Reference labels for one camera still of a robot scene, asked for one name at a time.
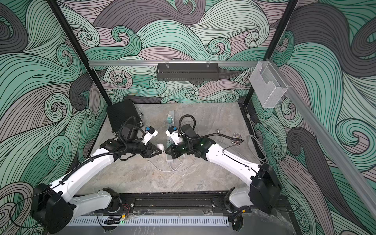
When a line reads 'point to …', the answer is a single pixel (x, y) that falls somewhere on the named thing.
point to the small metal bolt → (218, 130)
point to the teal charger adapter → (169, 120)
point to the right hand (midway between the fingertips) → (164, 153)
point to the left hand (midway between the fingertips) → (159, 149)
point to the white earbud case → (160, 146)
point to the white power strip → (170, 113)
